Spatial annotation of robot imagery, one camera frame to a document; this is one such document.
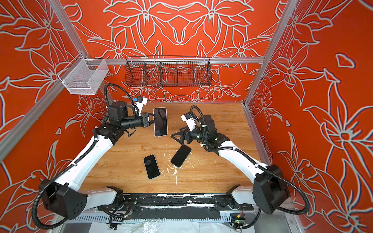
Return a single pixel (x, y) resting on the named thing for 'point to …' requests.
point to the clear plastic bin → (84, 76)
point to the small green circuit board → (238, 219)
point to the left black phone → (151, 166)
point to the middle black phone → (181, 155)
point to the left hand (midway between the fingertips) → (158, 115)
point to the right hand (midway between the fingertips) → (174, 133)
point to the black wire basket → (168, 71)
